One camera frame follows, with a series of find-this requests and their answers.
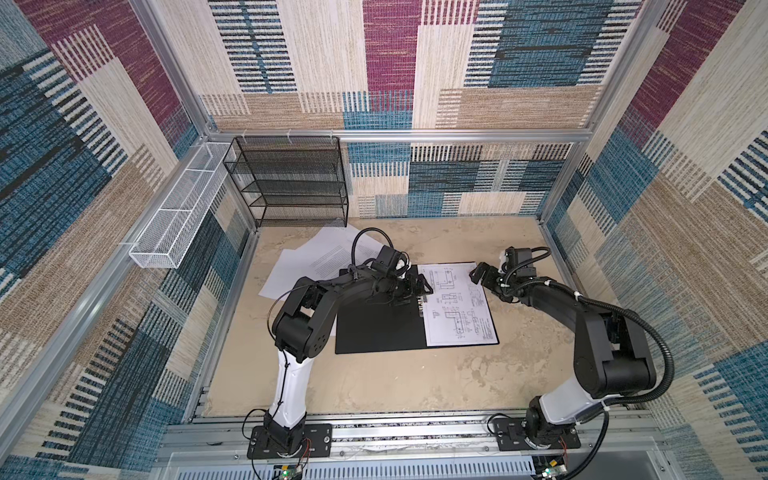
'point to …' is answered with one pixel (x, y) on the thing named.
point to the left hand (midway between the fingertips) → (423, 296)
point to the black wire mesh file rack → (290, 180)
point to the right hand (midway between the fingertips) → (481, 282)
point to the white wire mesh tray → (167, 236)
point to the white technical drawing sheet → (456, 312)
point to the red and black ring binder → (366, 325)
